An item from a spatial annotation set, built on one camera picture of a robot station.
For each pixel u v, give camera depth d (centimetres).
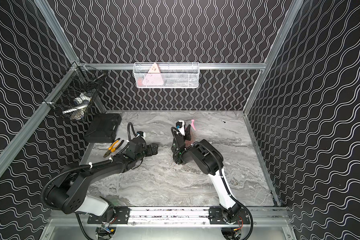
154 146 84
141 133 81
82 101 86
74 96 92
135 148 69
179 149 76
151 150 82
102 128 102
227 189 62
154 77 88
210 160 58
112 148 98
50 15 72
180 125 83
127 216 74
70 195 43
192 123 91
